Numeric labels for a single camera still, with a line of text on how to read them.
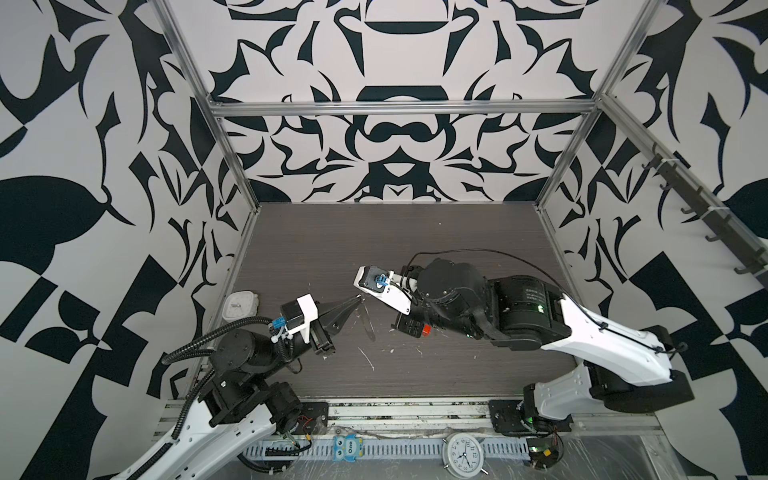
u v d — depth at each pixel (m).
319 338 0.47
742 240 0.54
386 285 0.40
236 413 0.47
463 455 0.67
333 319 0.49
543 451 0.71
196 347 0.36
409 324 0.45
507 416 0.74
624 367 0.39
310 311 0.43
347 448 0.69
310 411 0.76
